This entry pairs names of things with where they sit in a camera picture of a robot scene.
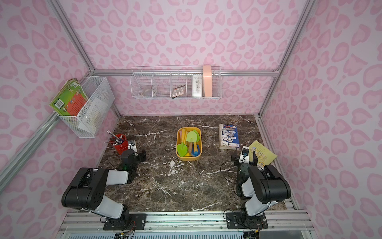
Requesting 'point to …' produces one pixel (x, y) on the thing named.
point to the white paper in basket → (93, 117)
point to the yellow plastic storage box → (189, 129)
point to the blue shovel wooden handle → (196, 150)
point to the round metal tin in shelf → (147, 92)
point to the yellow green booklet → (264, 156)
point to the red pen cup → (120, 142)
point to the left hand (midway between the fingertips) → (136, 147)
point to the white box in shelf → (197, 85)
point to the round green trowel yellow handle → (198, 135)
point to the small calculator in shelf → (179, 90)
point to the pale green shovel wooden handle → (191, 137)
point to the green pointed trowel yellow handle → (182, 147)
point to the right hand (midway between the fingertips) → (245, 149)
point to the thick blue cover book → (229, 137)
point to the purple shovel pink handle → (180, 137)
